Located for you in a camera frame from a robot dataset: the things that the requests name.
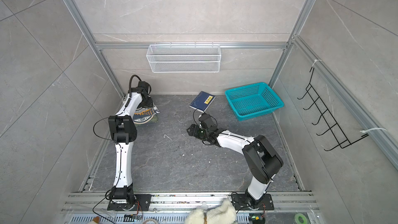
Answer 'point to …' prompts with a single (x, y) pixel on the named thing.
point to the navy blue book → (202, 101)
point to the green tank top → (143, 115)
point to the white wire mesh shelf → (184, 58)
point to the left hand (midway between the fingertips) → (144, 101)
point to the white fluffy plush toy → (222, 213)
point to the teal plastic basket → (253, 100)
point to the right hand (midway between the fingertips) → (190, 130)
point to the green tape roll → (296, 218)
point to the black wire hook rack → (342, 142)
